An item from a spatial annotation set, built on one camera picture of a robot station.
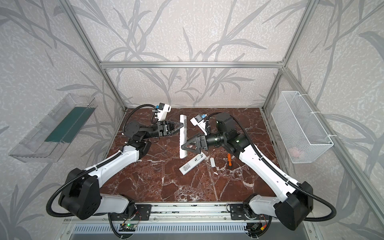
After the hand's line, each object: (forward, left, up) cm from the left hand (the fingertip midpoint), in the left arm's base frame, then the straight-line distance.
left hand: (184, 127), depth 61 cm
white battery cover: (+1, -14, -37) cm, 40 cm away
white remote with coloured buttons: (-3, 0, -2) cm, 4 cm away
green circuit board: (-32, +28, -39) cm, 58 cm away
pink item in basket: (-2, -53, -16) cm, 56 cm away
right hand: (-4, -1, -5) cm, 6 cm away
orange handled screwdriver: (+2, -25, -36) cm, 44 cm away
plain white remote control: (-1, -2, -37) cm, 37 cm away
